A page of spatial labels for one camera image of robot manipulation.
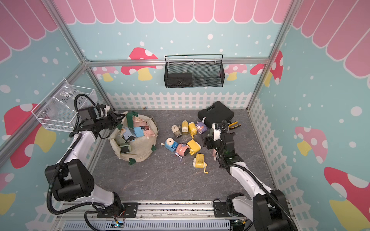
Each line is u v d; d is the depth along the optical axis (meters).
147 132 0.97
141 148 0.97
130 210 0.75
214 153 0.91
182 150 0.91
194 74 0.90
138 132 1.00
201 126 1.02
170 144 0.92
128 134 0.94
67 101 0.71
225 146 0.62
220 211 0.74
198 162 0.87
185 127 1.00
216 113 1.12
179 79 0.88
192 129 1.00
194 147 0.94
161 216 0.73
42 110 0.63
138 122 0.94
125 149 0.89
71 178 0.44
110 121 0.74
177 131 1.00
